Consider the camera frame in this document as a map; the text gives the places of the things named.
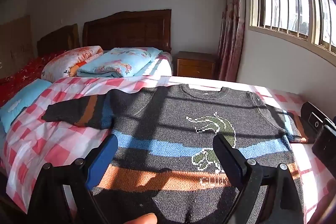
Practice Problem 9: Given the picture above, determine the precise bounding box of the wooden nightstand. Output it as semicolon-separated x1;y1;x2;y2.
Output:
176;51;217;80

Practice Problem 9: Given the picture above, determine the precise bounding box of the orange floral folded quilt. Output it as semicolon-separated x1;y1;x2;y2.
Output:
41;46;104;83

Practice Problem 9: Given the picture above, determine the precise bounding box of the light blue cloth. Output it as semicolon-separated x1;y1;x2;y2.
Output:
0;79;53;132

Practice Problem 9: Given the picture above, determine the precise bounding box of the blue floral folded quilt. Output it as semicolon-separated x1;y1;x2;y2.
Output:
77;47;163;78

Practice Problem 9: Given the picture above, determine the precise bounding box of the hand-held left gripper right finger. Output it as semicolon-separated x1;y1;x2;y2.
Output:
213;134;305;224

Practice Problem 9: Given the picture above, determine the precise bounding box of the small wooden headboard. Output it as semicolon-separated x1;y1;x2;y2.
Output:
37;24;80;56

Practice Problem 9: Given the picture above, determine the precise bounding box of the pink floral curtain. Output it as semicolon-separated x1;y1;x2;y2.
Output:
217;0;250;83

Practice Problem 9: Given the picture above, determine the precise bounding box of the large wooden headboard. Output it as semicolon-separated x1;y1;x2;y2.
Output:
83;9;172;54

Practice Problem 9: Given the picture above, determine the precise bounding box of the barred window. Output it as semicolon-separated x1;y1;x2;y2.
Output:
243;0;336;67

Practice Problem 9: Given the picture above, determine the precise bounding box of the red floral blanket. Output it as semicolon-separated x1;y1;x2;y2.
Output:
0;50;66;107

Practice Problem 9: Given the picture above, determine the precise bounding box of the cardboard sheet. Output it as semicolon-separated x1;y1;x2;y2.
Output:
0;15;34;69

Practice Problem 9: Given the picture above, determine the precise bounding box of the person's left hand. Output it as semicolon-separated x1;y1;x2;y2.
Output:
130;214;158;224

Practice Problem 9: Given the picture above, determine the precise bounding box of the dark grey striped knit sweater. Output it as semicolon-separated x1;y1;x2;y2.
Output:
41;84;315;224

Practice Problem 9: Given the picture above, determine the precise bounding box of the pink checkered bed sheet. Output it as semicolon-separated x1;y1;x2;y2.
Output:
5;74;336;224

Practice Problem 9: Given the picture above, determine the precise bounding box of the white floral bed sheet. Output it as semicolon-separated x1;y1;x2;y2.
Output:
140;52;173;77

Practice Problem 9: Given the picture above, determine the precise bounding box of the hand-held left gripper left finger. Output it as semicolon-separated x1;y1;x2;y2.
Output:
26;134;118;224

